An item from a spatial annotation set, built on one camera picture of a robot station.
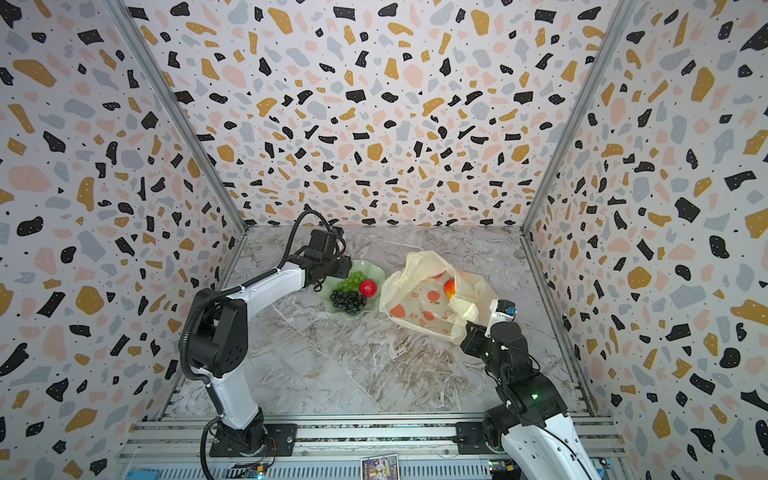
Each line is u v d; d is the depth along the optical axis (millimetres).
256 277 575
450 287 1008
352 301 936
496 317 665
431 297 1012
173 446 744
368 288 985
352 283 1001
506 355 527
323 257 749
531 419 485
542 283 1110
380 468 688
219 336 490
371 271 1032
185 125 900
